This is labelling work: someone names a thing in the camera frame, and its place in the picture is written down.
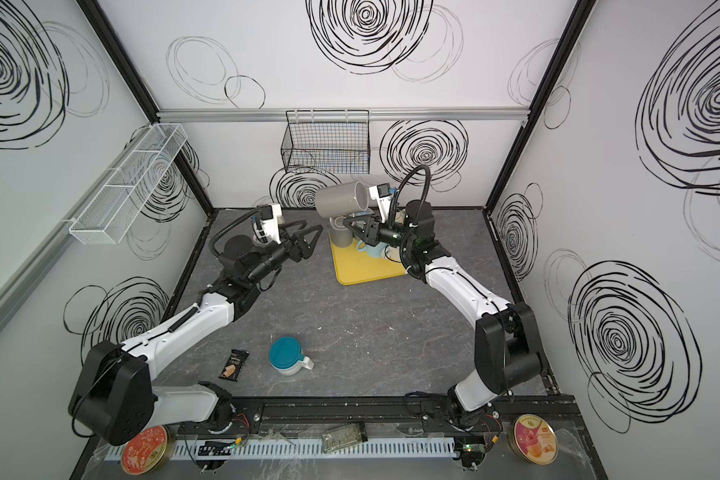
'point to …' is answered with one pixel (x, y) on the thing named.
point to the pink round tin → (534, 438)
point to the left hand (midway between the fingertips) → (315, 226)
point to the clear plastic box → (340, 437)
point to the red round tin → (148, 451)
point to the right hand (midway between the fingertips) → (342, 223)
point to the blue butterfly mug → (377, 251)
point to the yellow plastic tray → (354, 266)
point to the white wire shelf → (111, 214)
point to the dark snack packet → (234, 364)
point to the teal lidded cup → (286, 355)
